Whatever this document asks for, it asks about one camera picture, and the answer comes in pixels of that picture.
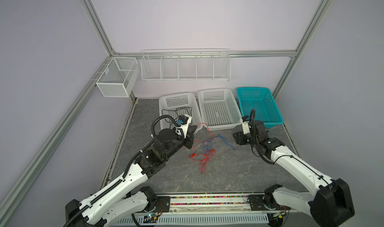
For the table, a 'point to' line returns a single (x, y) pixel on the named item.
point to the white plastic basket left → (177, 104)
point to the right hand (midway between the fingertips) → (238, 134)
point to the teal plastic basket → (261, 100)
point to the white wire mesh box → (119, 77)
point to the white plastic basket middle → (219, 108)
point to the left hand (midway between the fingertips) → (195, 128)
